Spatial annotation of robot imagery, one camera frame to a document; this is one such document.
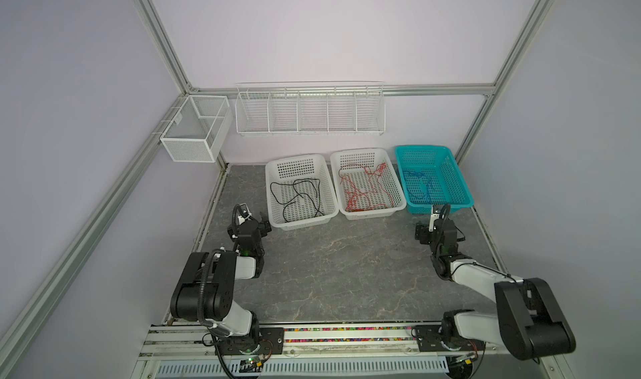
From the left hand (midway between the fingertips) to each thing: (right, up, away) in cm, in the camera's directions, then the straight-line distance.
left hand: (251, 217), depth 92 cm
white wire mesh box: (-23, +33, +5) cm, 41 cm away
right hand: (+68, -2, -2) cm, 68 cm away
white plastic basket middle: (+49, +25, +23) cm, 59 cm away
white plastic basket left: (+16, +9, +16) cm, 25 cm away
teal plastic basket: (+77, +17, +23) cm, 82 cm away
